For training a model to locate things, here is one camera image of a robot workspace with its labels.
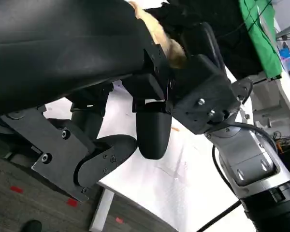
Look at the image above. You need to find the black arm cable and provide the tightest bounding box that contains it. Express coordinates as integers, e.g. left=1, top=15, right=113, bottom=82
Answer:
left=212, top=145, right=241, bottom=203

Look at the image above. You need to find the white table leg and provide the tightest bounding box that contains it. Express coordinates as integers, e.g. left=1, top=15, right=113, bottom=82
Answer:
left=88, top=188, right=117, bottom=232

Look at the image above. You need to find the green cloth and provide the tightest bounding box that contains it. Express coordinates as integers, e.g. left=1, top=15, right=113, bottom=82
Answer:
left=238, top=0, right=284, bottom=79

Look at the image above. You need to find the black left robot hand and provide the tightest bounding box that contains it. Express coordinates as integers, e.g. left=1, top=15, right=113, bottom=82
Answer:
left=0, top=0, right=177, bottom=203

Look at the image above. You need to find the white desk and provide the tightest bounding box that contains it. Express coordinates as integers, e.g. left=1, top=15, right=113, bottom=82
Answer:
left=250, top=14, right=290, bottom=138

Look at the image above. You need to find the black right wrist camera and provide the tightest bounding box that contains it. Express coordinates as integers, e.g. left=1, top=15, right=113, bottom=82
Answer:
left=169, top=54, right=241, bottom=135

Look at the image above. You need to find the black shoe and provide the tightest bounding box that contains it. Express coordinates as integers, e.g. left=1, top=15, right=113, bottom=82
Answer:
left=21, top=219, right=43, bottom=232

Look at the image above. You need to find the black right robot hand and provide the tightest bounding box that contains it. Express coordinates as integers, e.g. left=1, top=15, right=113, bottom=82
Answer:
left=157, top=0, right=225, bottom=72

